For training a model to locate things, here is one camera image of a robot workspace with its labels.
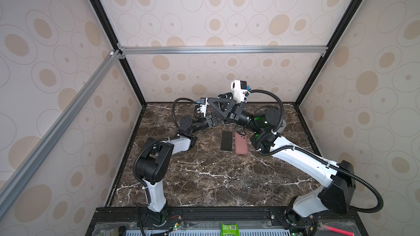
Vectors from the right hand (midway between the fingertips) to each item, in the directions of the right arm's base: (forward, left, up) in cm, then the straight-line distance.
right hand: (216, 102), depth 50 cm
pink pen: (-25, -53, -51) cm, 78 cm away
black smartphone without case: (+19, -5, -51) cm, 54 cm away
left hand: (+11, -6, -20) cm, 24 cm away
